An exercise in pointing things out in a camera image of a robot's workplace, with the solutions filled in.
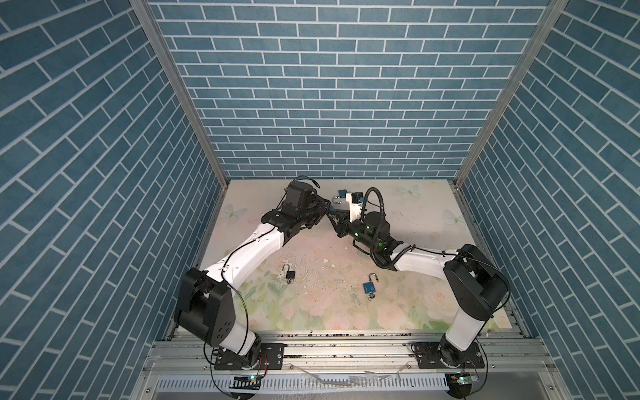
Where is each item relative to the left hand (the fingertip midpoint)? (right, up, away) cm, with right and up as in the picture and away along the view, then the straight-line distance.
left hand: (332, 203), depth 82 cm
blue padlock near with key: (+14, -30, +5) cm, 33 cm away
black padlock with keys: (-16, -26, +9) cm, 32 cm away
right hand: (-2, -2, 0) cm, 3 cm away
